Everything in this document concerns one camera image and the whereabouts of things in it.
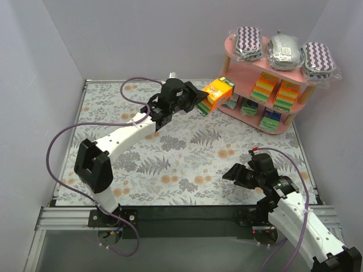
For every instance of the orange boxed sponge pack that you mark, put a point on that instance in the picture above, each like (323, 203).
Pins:
(286, 96)
(264, 87)
(219, 90)

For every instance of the purple wavy sponge pack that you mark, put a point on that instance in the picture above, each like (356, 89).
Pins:
(247, 43)
(319, 65)

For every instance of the green blue sponge pack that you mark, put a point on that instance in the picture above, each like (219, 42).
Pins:
(231, 102)
(249, 107)
(270, 120)

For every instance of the silver scrubber sponge pack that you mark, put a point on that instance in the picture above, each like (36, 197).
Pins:
(283, 52)

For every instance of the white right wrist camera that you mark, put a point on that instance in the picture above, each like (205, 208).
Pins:
(252, 151)

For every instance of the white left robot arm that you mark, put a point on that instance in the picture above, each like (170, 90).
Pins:
(94, 159)

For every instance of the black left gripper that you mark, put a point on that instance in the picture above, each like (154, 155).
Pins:
(191, 94)

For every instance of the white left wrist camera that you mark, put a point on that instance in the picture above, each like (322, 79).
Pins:
(172, 77)

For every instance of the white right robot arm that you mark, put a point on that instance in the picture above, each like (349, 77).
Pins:
(288, 210)

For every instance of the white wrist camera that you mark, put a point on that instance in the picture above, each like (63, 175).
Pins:
(172, 77)
(252, 151)

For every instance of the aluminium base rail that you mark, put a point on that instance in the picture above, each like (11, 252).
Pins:
(165, 238)

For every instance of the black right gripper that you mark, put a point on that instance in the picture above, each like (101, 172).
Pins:
(241, 175)

